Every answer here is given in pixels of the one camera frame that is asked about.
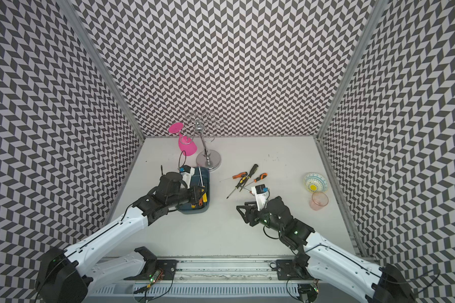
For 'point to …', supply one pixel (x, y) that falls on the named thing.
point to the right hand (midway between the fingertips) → (241, 210)
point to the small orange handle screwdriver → (236, 176)
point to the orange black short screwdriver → (261, 177)
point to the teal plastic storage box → (200, 185)
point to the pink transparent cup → (318, 201)
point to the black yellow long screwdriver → (254, 167)
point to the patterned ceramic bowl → (314, 182)
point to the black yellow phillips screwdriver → (242, 180)
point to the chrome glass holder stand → (206, 160)
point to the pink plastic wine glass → (186, 144)
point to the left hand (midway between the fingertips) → (205, 192)
